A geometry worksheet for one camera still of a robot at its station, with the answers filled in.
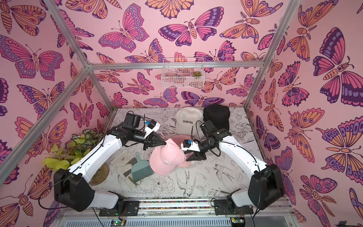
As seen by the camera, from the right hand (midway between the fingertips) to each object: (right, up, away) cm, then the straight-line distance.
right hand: (188, 152), depth 76 cm
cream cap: (+1, +17, +27) cm, 32 cm away
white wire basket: (-3, +50, +19) cm, 53 cm away
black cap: (+24, +21, +29) cm, 43 cm away
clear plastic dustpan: (-42, -11, +13) cm, 45 cm away
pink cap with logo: (-12, -2, -6) cm, 14 cm away
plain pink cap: (-6, +5, +14) cm, 16 cm away
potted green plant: (-59, +4, -1) cm, 59 cm away
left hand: (-11, +7, -6) cm, 14 cm away
